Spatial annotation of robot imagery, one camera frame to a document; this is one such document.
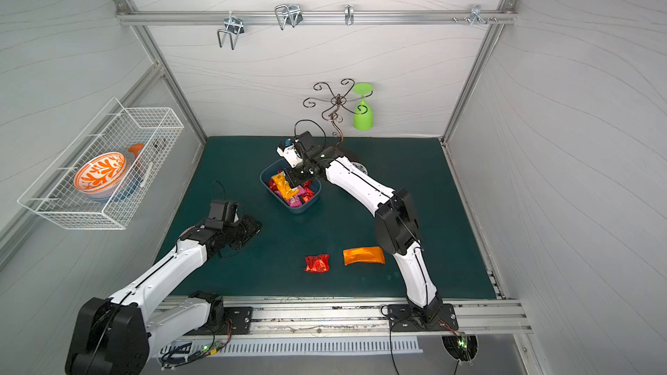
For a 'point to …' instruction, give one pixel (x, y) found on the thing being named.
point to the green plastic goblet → (363, 115)
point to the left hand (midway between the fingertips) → (261, 227)
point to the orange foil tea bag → (366, 253)
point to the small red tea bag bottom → (317, 264)
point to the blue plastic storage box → (315, 186)
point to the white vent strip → (195, 349)
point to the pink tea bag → (294, 201)
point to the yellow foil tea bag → (286, 190)
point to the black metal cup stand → (337, 102)
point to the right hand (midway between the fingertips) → (286, 176)
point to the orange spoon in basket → (135, 148)
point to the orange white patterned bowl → (99, 176)
